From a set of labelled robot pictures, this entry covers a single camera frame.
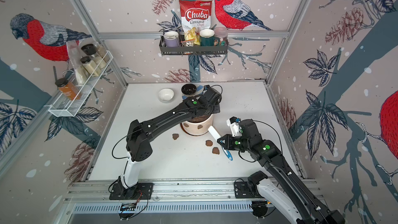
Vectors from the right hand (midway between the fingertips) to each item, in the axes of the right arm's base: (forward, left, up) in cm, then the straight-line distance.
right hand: (218, 139), depth 73 cm
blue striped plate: (+45, +13, -15) cm, 49 cm away
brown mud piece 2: (+1, 0, -17) cm, 17 cm away
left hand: (+19, -2, +4) cm, 19 cm away
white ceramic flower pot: (+8, +11, -3) cm, 14 cm away
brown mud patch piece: (+5, +4, -17) cm, 19 cm away
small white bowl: (+39, +37, -14) cm, 55 cm away
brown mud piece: (+9, +25, -17) cm, 31 cm away
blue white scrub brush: (+2, +1, 0) cm, 2 cm away
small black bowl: (+43, +20, -11) cm, 49 cm away
